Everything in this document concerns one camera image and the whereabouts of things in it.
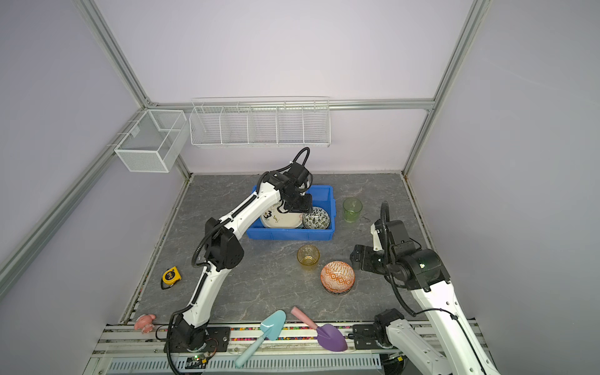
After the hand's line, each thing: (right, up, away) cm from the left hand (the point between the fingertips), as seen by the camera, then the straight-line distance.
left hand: (310, 212), depth 89 cm
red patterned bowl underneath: (+10, -22, -7) cm, 25 cm away
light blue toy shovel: (-14, -37, -12) cm, 42 cm away
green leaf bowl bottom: (+9, -25, -14) cm, 30 cm away
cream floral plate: (-16, -3, +10) cm, 19 cm away
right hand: (+16, -13, -20) cm, 28 cm away
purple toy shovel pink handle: (+6, -39, -14) cm, 42 cm away
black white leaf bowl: (+3, -3, +10) cm, 11 cm away
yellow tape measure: (-52, -23, -5) cm, 57 cm away
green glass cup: (+18, 0, +13) cm, 22 cm away
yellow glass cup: (-1, -17, +1) cm, 17 cm away
